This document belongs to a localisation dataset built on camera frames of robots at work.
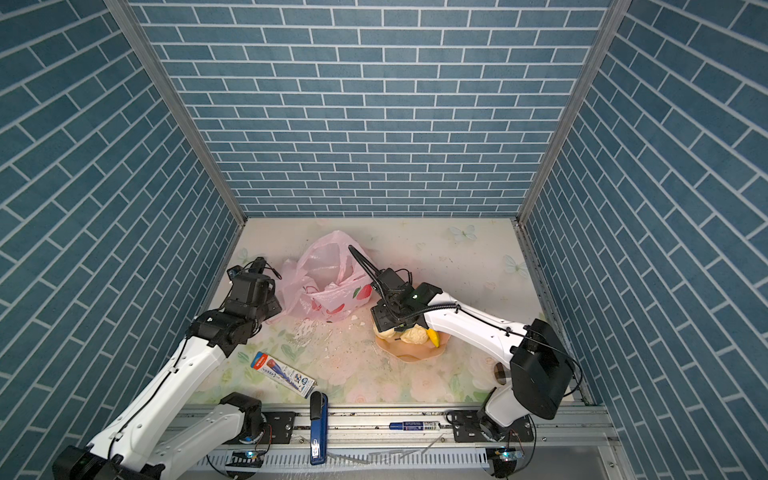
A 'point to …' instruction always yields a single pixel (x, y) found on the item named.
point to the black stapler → (258, 265)
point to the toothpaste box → (285, 375)
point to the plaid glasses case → (500, 373)
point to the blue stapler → (319, 418)
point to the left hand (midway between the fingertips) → (272, 298)
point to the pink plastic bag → (327, 281)
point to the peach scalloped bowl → (411, 352)
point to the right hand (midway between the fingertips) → (381, 312)
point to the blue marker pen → (415, 426)
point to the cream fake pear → (415, 334)
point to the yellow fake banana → (434, 336)
